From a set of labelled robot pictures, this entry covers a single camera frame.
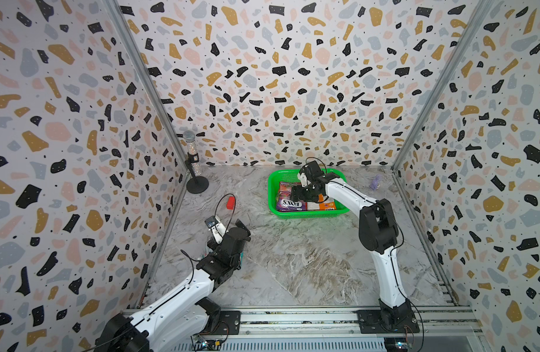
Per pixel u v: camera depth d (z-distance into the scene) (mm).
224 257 618
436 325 748
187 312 595
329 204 999
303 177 849
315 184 767
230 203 1049
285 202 978
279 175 1187
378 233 585
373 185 1118
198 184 1130
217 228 693
